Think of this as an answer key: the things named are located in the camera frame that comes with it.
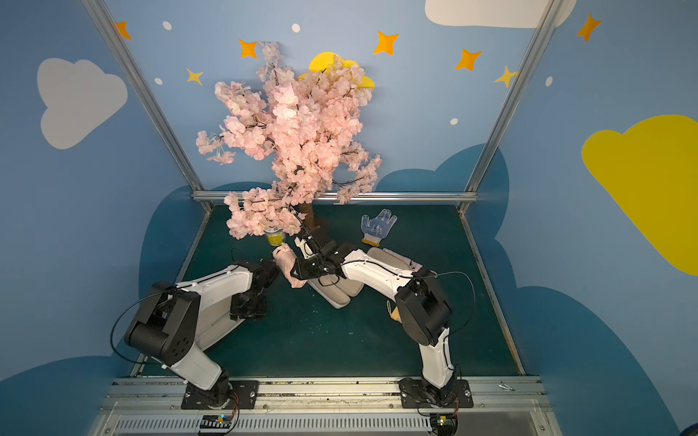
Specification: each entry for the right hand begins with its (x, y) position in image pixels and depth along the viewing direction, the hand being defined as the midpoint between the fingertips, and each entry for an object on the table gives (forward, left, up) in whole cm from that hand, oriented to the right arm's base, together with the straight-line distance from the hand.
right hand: (297, 270), depth 86 cm
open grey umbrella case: (0, -11, -13) cm, 18 cm away
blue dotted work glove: (+31, -26, -14) cm, 42 cm away
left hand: (-11, +16, -11) cm, 22 cm away
